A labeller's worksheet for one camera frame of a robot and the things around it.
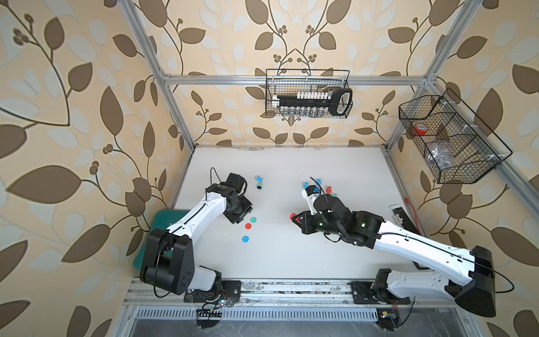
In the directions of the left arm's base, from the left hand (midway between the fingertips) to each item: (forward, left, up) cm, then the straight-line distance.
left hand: (247, 209), depth 86 cm
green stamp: (+20, -3, -9) cm, 22 cm away
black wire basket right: (+11, -76, +27) cm, 81 cm away
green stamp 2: (+12, -40, -6) cm, 42 cm away
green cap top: (0, -2, -10) cm, 10 cm away
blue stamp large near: (+23, -3, -9) cm, 24 cm away
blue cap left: (-9, +1, -9) cm, 13 cm away
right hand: (-9, -18, +10) cm, 22 cm away
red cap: (-3, 0, -10) cm, 10 cm away
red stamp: (+15, -38, -7) cm, 41 cm away
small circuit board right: (-35, -51, -11) cm, 63 cm away
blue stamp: (+20, -34, -8) cm, 40 cm away
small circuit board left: (-36, +10, -8) cm, 38 cm away
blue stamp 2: (-5, -25, +23) cm, 34 cm away
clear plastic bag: (+9, -70, +25) cm, 75 cm away
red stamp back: (-8, -18, +11) cm, 22 cm away
